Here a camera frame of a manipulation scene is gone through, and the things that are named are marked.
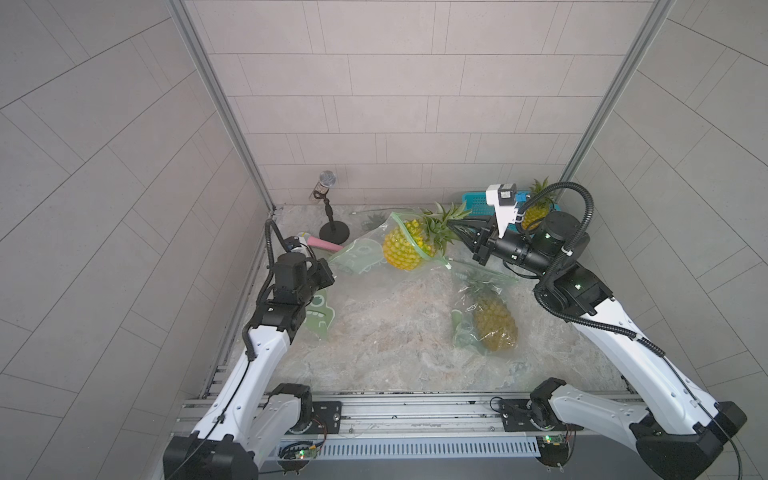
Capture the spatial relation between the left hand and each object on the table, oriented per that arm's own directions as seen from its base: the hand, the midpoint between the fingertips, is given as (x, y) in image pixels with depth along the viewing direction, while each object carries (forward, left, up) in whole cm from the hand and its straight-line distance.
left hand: (332, 257), depth 80 cm
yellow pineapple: (-9, -20, +14) cm, 26 cm away
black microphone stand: (+23, +5, -16) cm, 29 cm away
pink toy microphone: (+17, +9, -15) cm, 25 cm away
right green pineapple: (-15, -43, -8) cm, 46 cm away
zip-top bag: (+2, -10, -4) cm, 11 cm away
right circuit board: (-40, -55, -19) cm, 71 cm away
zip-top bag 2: (-11, +4, -11) cm, 16 cm away
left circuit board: (-41, +6, -21) cm, 46 cm away
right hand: (-8, -28, +23) cm, 37 cm away
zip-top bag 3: (-13, -35, -12) cm, 40 cm away
